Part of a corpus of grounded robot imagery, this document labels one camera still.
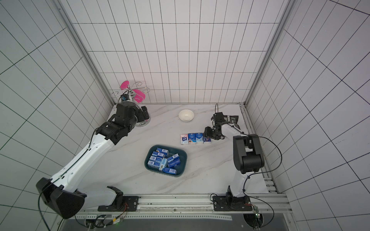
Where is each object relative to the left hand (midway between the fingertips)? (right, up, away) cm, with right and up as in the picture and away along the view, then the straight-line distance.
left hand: (138, 113), depth 76 cm
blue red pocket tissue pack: (+40, -18, +18) cm, 48 cm away
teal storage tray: (+17, -28, +7) cm, 33 cm away
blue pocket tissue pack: (+30, -17, +19) cm, 40 cm away
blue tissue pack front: (+17, -33, +3) cm, 37 cm away
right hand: (+38, -14, +21) cm, 45 cm away
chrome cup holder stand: (-9, +14, +11) cm, 20 cm away
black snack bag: (+63, -4, +30) cm, 70 cm away
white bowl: (+26, -1, +32) cm, 41 cm away
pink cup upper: (-15, +19, +16) cm, 29 cm away
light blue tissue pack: (+13, -30, +5) cm, 33 cm away
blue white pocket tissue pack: (+35, -17, +21) cm, 44 cm away
